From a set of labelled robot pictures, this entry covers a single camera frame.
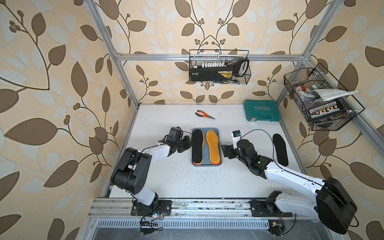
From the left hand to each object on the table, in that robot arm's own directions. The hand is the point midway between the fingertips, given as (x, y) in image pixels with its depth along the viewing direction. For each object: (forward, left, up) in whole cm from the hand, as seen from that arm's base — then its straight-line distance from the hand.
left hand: (195, 142), depth 91 cm
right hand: (-4, -19, +5) cm, 20 cm away
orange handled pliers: (+29, -7, -6) cm, 30 cm away
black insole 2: (+1, -56, -6) cm, 56 cm away
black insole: (0, -1, -4) cm, 4 cm away
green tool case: (+30, -50, -2) cm, 58 cm away
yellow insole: (-11, -4, -4) cm, 13 cm away
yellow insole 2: (+3, -11, -4) cm, 13 cm away
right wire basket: (+23, -60, +28) cm, 70 cm away
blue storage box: (-10, -8, -6) cm, 14 cm away
